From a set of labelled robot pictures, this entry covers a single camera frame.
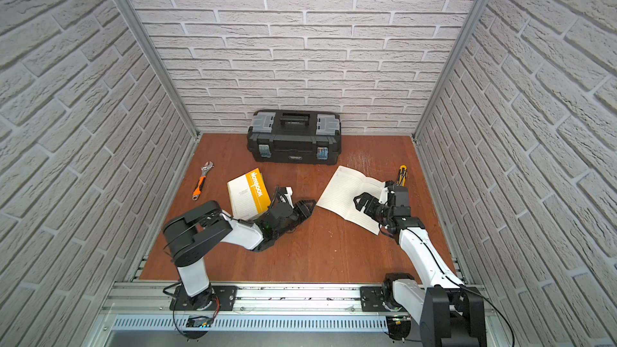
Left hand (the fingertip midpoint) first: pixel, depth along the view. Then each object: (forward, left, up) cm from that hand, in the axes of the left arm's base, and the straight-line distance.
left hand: (320, 202), depth 87 cm
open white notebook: (+7, -9, -9) cm, 15 cm away
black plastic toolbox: (+25, +10, +10) cm, 29 cm away
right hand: (-1, -17, +1) cm, 17 cm away
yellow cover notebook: (+5, +28, -5) cm, 29 cm away
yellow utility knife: (+17, -37, -5) cm, 42 cm away
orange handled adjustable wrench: (+10, +51, -8) cm, 53 cm away
